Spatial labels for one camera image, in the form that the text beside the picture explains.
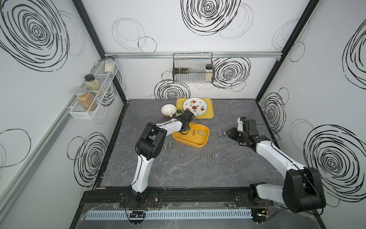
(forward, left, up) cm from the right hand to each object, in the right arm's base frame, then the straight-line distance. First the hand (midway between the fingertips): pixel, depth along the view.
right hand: (229, 132), depth 87 cm
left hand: (+11, +30, -11) cm, 34 cm away
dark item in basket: (+34, +33, +21) cm, 52 cm away
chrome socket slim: (-11, +9, -11) cm, 18 cm away
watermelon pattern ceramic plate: (+31, +19, -10) cm, 38 cm away
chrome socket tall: (-4, +37, -10) cm, 39 cm away
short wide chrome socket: (+5, 0, -10) cm, 12 cm away
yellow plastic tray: (+24, +9, -12) cm, 28 cm away
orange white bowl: (+25, +41, -9) cm, 49 cm away
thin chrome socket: (-11, +29, -10) cm, 33 cm away
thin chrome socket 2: (-11, +17, -10) cm, 22 cm away
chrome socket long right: (+5, +16, -10) cm, 20 cm away
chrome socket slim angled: (-11, +12, -11) cm, 20 cm away
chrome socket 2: (+6, +21, -10) cm, 24 cm away
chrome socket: (-6, +40, -10) cm, 42 cm away
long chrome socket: (+5, +3, -10) cm, 12 cm away
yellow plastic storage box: (+2, +19, -11) cm, 22 cm away
